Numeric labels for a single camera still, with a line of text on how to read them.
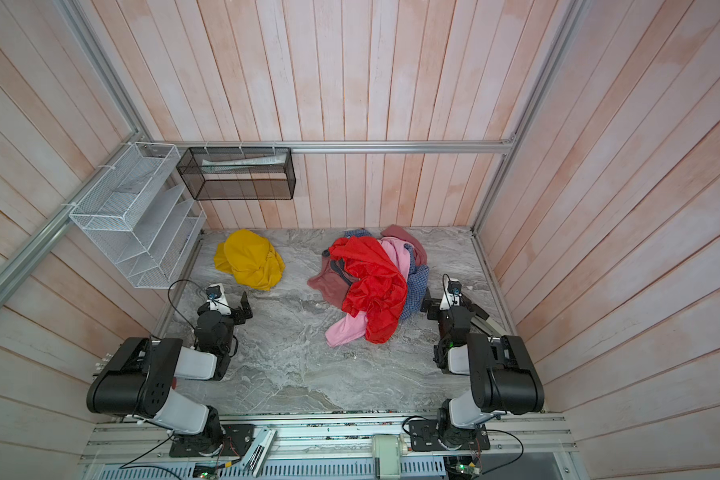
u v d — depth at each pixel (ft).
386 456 2.21
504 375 1.54
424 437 2.40
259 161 2.96
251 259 3.45
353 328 2.92
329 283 3.42
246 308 2.80
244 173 3.48
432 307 2.69
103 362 2.30
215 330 2.30
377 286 2.93
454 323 2.24
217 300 2.51
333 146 3.16
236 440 2.41
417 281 3.12
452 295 2.54
